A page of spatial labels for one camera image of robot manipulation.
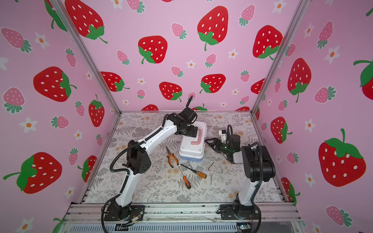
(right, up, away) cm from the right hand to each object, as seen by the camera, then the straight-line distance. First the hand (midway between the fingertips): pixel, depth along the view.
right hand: (207, 143), depth 92 cm
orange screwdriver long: (-14, -22, -8) cm, 27 cm away
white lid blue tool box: (-10, -3, -8) cm, 13 cm away
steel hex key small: (+4, -19, -4) cm, 20 cm away
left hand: (-10, +7, 0) cm, 12 cm away
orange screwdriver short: (-6, -17, -6) cm, 19 cm away
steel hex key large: (+1, -16, -2) cm, 16 cm away
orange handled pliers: (-25, -9, +3) cm, 27 cm away
